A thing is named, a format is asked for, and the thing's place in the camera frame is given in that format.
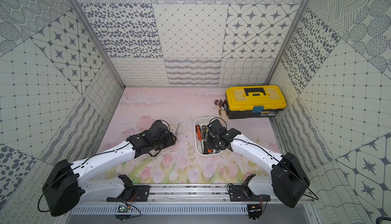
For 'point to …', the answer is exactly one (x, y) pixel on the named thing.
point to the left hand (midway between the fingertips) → (175, 136)
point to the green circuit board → (122, 208)
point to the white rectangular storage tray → (200, 124)
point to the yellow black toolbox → (255, 101)
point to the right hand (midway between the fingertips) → (210, 145)
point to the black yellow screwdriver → (203, 129)
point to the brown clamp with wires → (222, 105)
